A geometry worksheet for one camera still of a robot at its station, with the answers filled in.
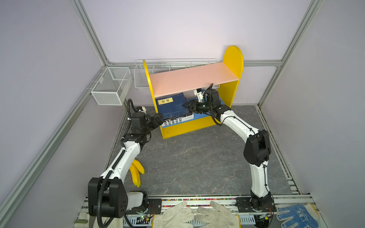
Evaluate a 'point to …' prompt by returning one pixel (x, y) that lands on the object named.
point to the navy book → (172, 105)
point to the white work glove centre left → (177, 215)
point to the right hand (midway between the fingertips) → (184, 107)
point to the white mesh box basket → (112, 87)
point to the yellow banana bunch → (136, 168)
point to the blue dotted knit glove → (304, 215)
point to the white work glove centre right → (221, 218)
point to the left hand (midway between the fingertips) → (159, 118)
